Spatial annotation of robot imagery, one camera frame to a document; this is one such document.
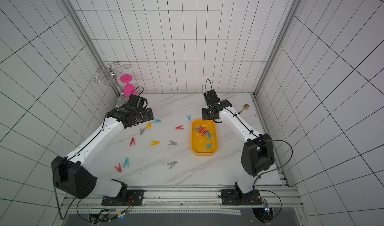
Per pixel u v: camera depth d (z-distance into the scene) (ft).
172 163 2.73
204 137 3.04
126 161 2.80
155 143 3.03
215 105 2.01
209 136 3.11
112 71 3.04
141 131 3.20
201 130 3.20
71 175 1.30
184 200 2.39
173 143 3.03
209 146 2.95
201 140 3.02
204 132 3.16
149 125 3.29
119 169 2.69
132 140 3.04
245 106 3.54
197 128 3.20
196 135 3.10
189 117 3.49
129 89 3.27
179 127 3.28
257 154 1.48
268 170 1.64
